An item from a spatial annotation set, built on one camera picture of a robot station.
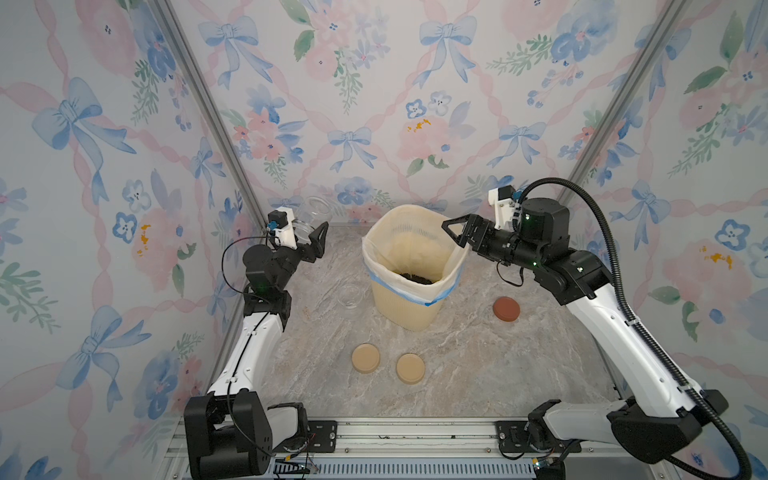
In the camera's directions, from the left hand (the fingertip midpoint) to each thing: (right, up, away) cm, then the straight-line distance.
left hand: (312, 220), depth 74 cm
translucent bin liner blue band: (+23, -19, -1) cm, 29 cm away
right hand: (+33, -3, -9) cm, 35 cm away
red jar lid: (+57, -26, +22) cm, 66 cm away
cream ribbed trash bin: (+24, -17, -2) cm, 29 cm away
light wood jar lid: (+25, -41, +10) cm, 49 cm away
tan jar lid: (+12, -38, +12) cm, 42 cm away
